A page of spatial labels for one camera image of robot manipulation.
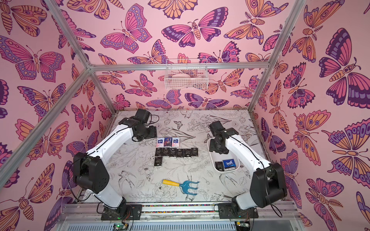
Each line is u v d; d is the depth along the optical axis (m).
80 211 0.76
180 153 0.94
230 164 0.87
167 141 0.98
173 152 0.95
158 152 0.94
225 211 0.73
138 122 0.64
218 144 0.67
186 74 0.95
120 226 0.71
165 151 0.95
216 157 0.92
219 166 0.87
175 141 0.98
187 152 0.94
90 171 0.45
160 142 0.97
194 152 0.95
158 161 0.90
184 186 0.82
